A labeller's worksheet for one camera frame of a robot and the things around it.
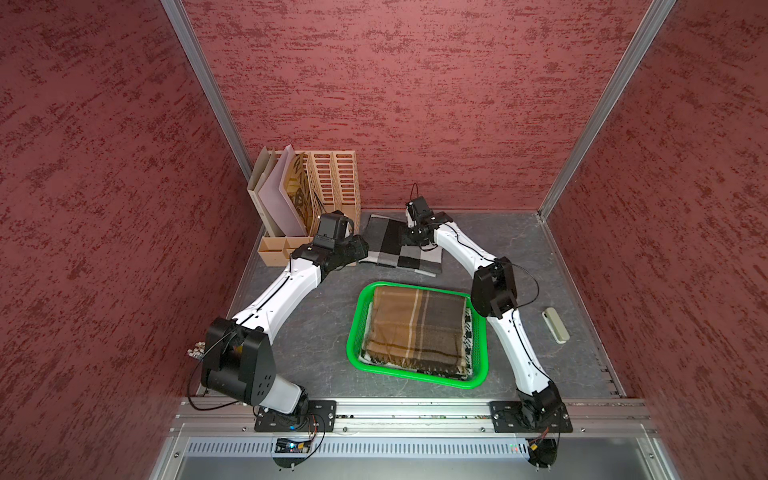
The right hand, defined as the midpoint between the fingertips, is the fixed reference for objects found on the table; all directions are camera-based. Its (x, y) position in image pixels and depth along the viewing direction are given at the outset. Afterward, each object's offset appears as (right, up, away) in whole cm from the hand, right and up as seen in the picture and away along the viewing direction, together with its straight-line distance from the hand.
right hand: (406, 240), depth 105 cm
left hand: (-14, -3, -19) cm, 24 cm away
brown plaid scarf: (+3, -24, -23) cm, 34 cm away
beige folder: (-46, +19, -17) cm, 53 cm away
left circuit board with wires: (-32, -51, -33) cm, 68 cm away
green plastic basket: (+18, -33, -31) cm, 49 cm away
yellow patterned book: (-38, +17, -5) cm, 42 cm away
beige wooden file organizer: (-27, +22, +9) cm, 36 cm away
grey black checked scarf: (-6, -2, +2) cm, 7 cm away
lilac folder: (-41, +12, -15) cm, 45 cm away
